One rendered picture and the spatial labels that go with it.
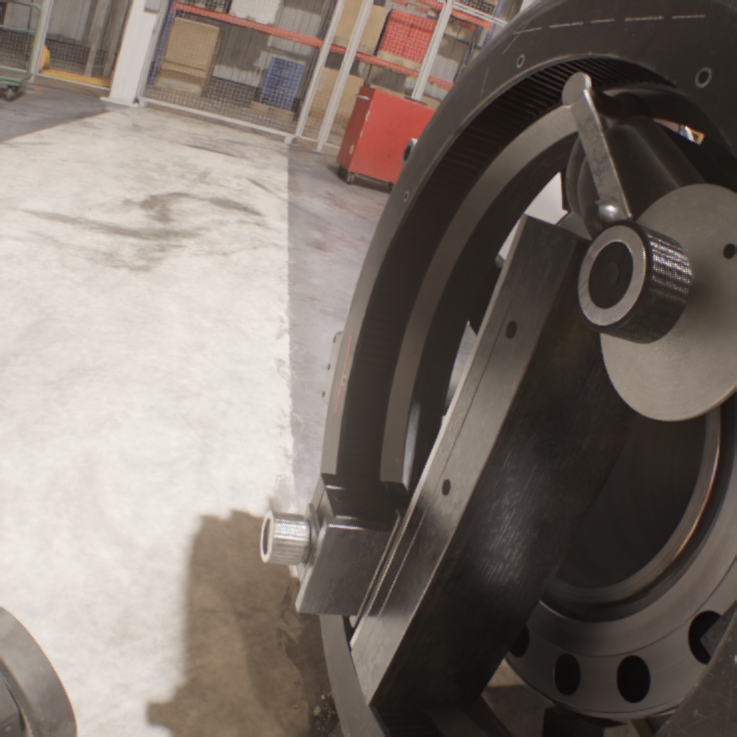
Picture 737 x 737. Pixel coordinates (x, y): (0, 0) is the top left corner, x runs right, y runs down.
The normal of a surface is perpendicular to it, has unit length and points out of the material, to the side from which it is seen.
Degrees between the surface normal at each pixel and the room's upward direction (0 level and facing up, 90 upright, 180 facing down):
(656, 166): 90
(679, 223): 90
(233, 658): 0
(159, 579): 0
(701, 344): 90
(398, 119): 90
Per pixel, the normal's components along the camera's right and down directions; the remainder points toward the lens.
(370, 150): 0.29, 0.47
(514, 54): -0.92, -0.18
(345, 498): 0.30, -0.89
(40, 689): 0.76, -0.33
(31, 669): 0.66, -0.52
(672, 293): 0.29, 0.26
